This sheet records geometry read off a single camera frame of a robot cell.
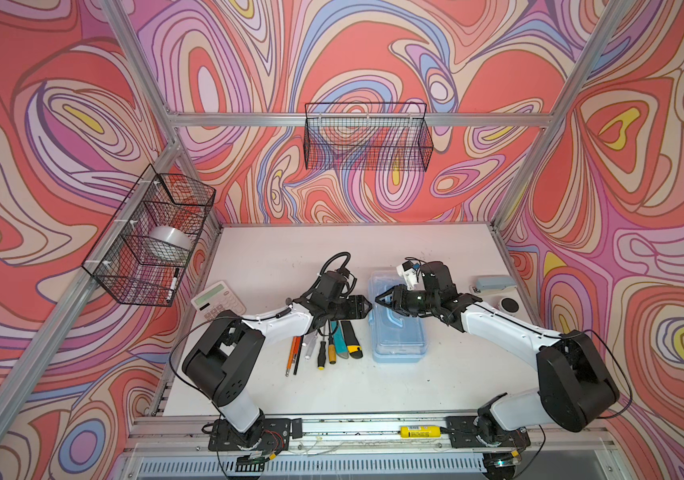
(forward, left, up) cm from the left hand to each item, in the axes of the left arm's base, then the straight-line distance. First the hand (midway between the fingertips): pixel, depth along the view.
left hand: (369, 306), depth 88 cm
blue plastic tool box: (-10, -7, 0) cm, 12 cm away
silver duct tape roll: (+3, +49, +26) cm, 55 cm away
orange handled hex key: (-12, +23, -7) cm, 27 cm away
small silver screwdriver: (-9, +19, -8) cm, 22 cm away
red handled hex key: (-9, +22, -7) cm, 25 cm away
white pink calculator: (+6, +49, -6) cm, 50 cm away
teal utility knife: (-7, +9, -8) cm, 14 cm away
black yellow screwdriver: (-15, +14, -7) cm, 21 cm away
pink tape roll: (+1, -44, -3) cm, 44 cm away
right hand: (-2, -3, +4) cm, 5 cm away
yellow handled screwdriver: (-11, +11, -7) cm, 17 cm away
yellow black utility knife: (-10, +5, -7) cm, 13 cm away
